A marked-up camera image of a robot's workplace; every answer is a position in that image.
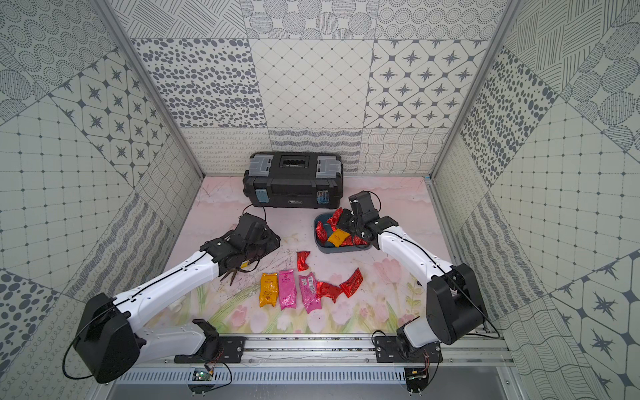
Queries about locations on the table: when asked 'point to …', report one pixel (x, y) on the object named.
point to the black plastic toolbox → (296, 180)
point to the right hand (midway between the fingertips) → (339, 224)
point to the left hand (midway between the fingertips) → (277, 236)
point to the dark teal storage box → (332, 248)
